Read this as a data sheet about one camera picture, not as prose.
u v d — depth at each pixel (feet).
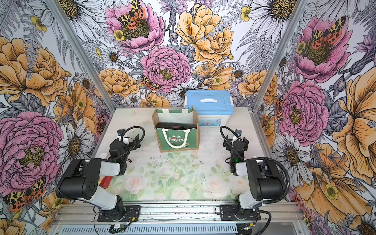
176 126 2.95
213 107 3.29
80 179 1.51
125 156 2.58
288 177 1.40
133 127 2.55
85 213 2.49
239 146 2.34
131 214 2.43
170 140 2.93
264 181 1.51
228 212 2.43
